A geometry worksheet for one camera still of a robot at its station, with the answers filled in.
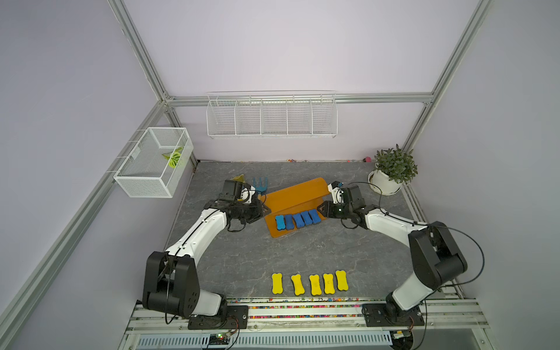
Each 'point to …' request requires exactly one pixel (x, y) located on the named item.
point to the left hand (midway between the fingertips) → (268, 213)
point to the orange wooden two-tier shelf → (302, 197)
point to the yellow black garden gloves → (239, 178)
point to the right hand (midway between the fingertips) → (319, 206)
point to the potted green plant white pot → (394, 168)
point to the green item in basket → (173, 157)
